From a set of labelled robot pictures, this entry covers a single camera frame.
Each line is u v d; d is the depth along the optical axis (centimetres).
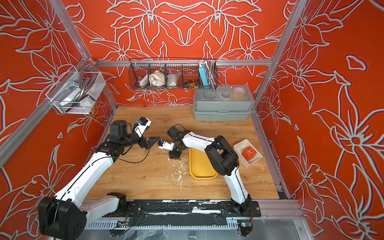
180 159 90
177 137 72
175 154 82
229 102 109
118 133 59
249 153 86
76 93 70
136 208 73
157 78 88
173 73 95
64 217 38
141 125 66
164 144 83
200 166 88
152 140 70
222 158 53
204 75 85
